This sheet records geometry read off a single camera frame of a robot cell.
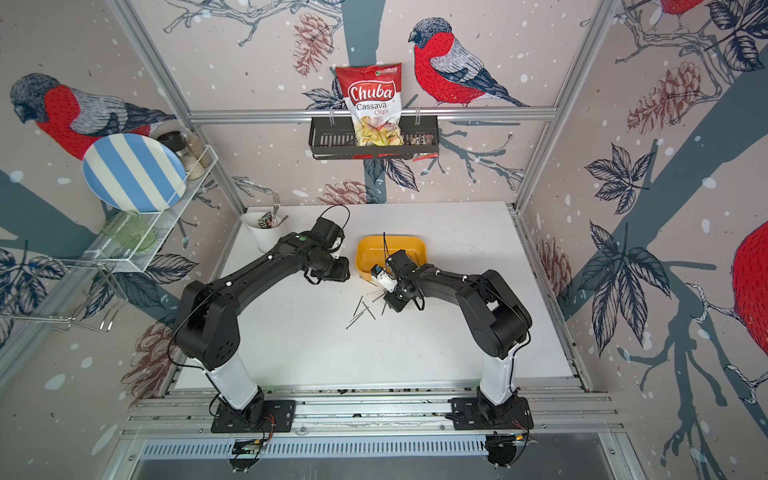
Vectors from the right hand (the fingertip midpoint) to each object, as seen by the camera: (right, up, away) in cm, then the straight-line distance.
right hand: (393, 297), depth 96 cm
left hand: (-13, +10, -7) cm, 18 cm away
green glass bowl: (-64, +23, -27) cm, 73 cm away
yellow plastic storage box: (-7, +15, +10) cm, 19 cm away
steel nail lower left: (-12, -6, -6) cm, 14 cm away
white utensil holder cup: (-46, +23, +8) cm, 52 cm away
